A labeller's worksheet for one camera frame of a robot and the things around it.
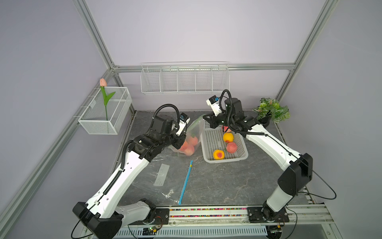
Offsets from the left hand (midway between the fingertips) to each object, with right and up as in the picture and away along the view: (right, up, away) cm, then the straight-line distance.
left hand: (183, 133), depth 70 cm
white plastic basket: (+17, -6, +33) cm, 37 cm away
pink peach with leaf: (+4, -6, +26) cm, 27 cm away
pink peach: (+2, -11, +15) cm, 18 cm away
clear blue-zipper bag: (-13, -29, +17) cm, 36 cm away
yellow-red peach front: (+20, -14, +19) cm, 31 cm away
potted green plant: (+50, +13, +17) cm, 54 cm away
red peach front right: (+29, -10, +22) cm, 37 cm away
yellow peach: (+27, -4, +27) cm, 39 cm away
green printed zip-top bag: (+5, +1, +16) cm, 17 cm away
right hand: (+10, +9, +8) cm, 16 cm away
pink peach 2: (0, -9, +14) cm, 17 cm away
